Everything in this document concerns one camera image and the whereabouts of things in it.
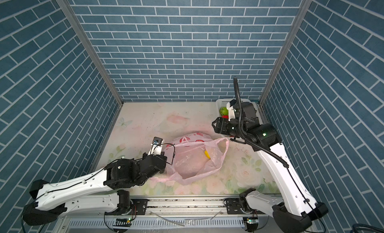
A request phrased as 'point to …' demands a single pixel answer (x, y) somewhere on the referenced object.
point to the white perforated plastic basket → (221, 103)
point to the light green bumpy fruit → (223, 111)
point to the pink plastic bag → (192, 155)
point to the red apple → (225, 116)
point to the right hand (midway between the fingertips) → (220, 124)
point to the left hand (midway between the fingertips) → (169, 157)
